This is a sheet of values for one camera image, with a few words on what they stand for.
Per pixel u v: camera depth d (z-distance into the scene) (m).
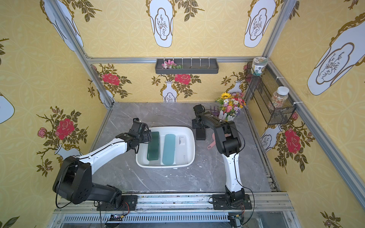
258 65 0.85
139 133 0.70
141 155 0.90
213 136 1.00
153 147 0.91
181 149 0.93
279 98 0.65
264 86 0.93
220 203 0.73
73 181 0.43
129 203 0.73
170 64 0.88
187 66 0.92
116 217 0.73
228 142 0.58
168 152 0.93
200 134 0.98
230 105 0.97
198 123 0.81
